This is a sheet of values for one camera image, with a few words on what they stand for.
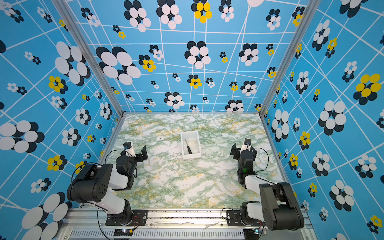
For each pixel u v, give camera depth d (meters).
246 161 0.67
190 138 1.03
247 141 0.75
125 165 0.70
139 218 0.72
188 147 0.99
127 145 0.77
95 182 0.47
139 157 0.82
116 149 0.74
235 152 0.81
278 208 0.42
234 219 0.72
